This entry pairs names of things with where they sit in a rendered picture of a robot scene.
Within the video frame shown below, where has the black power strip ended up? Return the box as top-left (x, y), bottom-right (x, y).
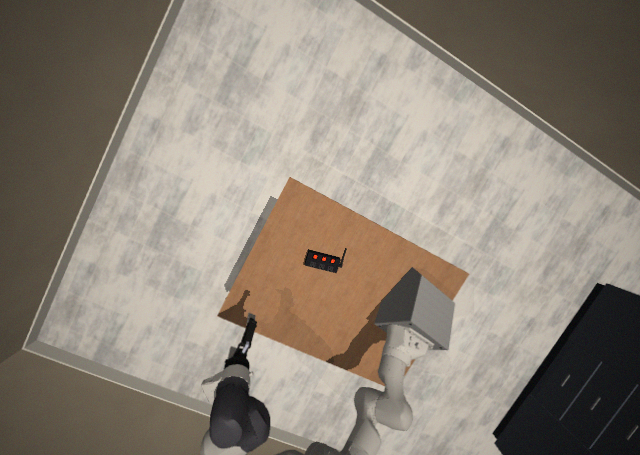
top-left (305, 248), bottom-right (347, 273)

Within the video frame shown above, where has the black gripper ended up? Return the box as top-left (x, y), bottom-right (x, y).
top-left (224, 313), bottom-right (257, 370)

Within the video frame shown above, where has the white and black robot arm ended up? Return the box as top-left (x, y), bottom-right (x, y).
top-left (200, 324), bottom-right (434, 455)

